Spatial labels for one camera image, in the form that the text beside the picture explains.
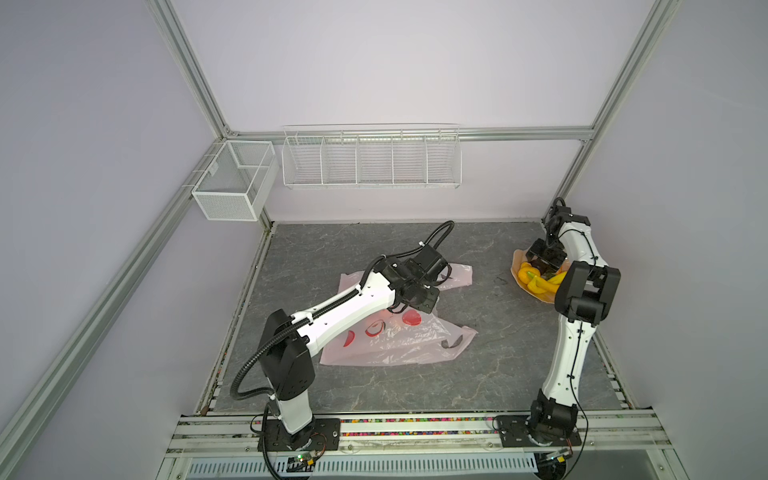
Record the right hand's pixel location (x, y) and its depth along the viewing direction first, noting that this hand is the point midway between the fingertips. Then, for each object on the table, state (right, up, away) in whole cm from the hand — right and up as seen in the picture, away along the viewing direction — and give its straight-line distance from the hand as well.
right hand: (541, 264), depth 102 cm
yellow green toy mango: (-6, -7, -8) cm, 12 cm away
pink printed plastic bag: (-50, -18, -23) cm, 58 cm away
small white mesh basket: (-107, +30, +3) cm, 111 cm away
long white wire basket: (-58, +36, -3) cm, 68 cm away
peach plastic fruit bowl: (-6, +3, +2) cm, 7 cm away
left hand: (-42, -9, -23) cm, 49 cm away
